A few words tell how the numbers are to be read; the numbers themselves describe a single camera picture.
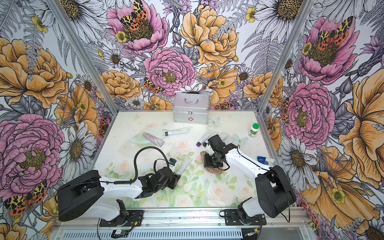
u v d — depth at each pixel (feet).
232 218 2.42
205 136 3.45
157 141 3.37
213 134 3.51
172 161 2.54
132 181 1.92
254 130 3.31
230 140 3.42
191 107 3.65
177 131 3.52
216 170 2.85
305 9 2.36
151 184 2.18
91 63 3.08
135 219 2.42
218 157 2.10
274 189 1.43
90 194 1.47
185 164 3.01
